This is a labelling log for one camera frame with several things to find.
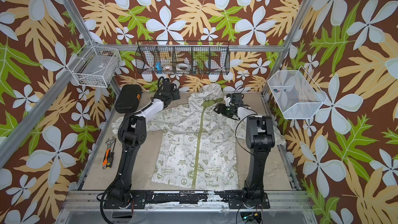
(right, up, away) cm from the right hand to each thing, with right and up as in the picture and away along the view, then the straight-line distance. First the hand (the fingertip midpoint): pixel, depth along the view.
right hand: (217, 109), depth 103 cm
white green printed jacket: (-14, -23, -12) cm, 30 cm away
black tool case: (-65, +7, +8) cm, 65 cm away
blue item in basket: (-36, +25, -12) cm, 46 cm away
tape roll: (-32, +26, -7) cm, 42 cm away
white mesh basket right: (+40, +8, -20) cm, 45 cm away
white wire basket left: (-72, +25, -17) cm, 78 cm away
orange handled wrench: (-68, -21, -10) cm, 72 cm away
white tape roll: (-23, +28, -5) cm, 37 cm away
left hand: (-30, +14, +4) cm, 33 cm away
